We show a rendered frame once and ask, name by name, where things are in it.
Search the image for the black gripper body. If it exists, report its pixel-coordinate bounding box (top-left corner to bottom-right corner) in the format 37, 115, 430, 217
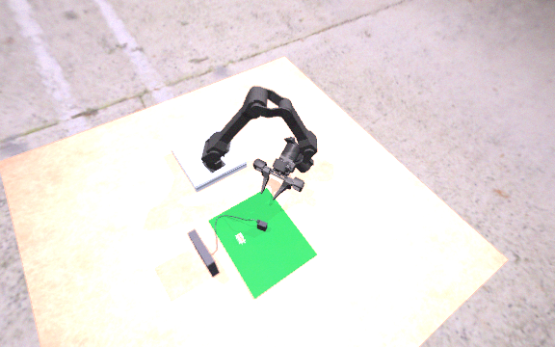
253, 153, 304, 192

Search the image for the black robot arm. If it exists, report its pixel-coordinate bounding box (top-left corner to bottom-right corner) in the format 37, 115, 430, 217
201, 86, 318, 175

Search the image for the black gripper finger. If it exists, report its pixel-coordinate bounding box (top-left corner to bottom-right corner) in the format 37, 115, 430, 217
261, 170, 270, 194
273, 180, 292, 200

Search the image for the green circuit board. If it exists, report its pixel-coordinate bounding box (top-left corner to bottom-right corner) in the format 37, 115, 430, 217
208, 188, 317, 299

